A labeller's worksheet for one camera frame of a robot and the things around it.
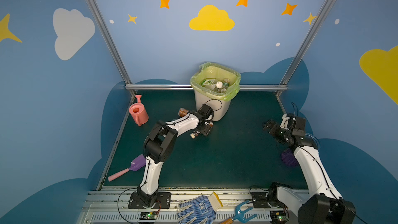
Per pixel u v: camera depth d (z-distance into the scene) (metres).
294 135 0.61
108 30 0.86
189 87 0.88
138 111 0.96
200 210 0.72
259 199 0.75
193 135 0.96
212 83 0.92
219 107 0.85
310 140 0.57
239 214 0.72
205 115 0.78
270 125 0.75
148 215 0.70
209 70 0.99
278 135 0.73
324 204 0.38
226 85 0.96
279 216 0.71
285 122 0.73
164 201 0.74
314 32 0.86
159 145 0.53
